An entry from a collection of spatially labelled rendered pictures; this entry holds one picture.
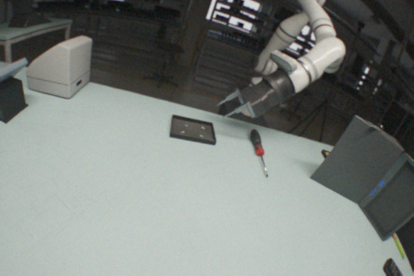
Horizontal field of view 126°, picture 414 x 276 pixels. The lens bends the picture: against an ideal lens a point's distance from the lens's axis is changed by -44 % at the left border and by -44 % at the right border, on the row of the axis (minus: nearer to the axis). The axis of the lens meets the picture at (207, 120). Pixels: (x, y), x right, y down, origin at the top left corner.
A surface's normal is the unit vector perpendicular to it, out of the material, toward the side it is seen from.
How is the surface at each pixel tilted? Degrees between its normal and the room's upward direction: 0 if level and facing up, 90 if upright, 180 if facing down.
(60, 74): 90
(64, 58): 90
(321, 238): 0
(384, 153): 90
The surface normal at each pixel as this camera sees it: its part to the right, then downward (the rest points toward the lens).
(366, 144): -0.44, 0.35
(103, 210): 0.30, -0.81
